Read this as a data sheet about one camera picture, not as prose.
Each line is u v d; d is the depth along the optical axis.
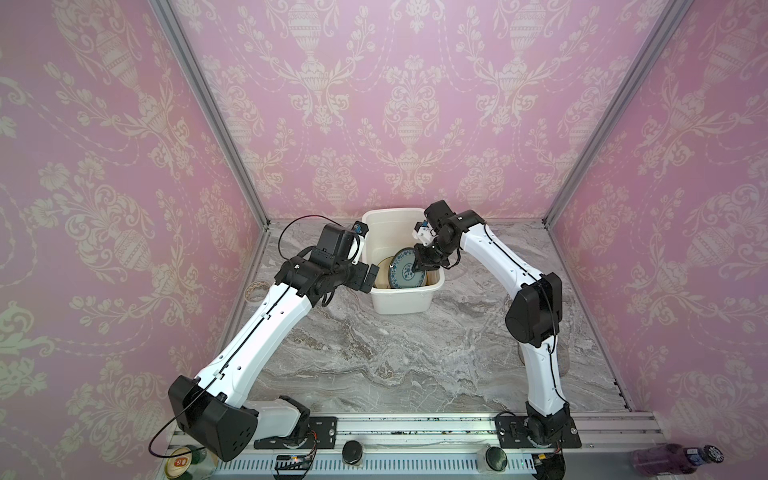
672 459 0.63
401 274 0.91
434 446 0.73
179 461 0.62
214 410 0.38
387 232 1.05
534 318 0.55
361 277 0.66
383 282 0.96
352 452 0.63
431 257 0.79
